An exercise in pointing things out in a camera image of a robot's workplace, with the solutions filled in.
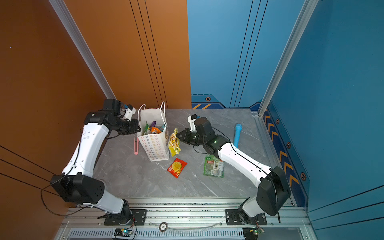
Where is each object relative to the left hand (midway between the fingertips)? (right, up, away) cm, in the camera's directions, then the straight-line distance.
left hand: (140, 127), depth 78 cm
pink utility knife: (-11, -13, +21) cm, 27 cm away
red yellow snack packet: (+18, -25, +11) cm, 32 cm away
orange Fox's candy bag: (+5, -2, +9) cm, 10 cm away
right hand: (+19, -4, -5) cm, 20 cm away
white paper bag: (+8, -10, +2) cm, 13 cm away
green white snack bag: (+40, -24, +11) cm, 48 cm away
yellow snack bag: (+18, -8, -4) cm, 20 cm away
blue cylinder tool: (+59, -3, +27) cm, 65 cm away
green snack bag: (+1, 0, +8) cm, 8 cm away
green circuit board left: (-5, -50, -7) cm, 51 cm away
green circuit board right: (+58, -49, -9) cm, 77 cm away
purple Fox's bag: (+2, +2, +17) cm, 17 cm away
